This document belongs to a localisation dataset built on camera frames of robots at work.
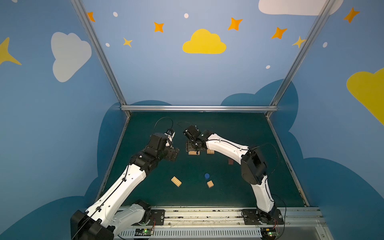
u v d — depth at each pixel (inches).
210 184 33.2
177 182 33.7
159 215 29.5
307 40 32.1
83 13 27.7
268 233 28.1
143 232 27.8
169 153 27.3
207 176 34.7
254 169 20.5
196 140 26.6
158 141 21.9
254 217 29.5
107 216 15.4
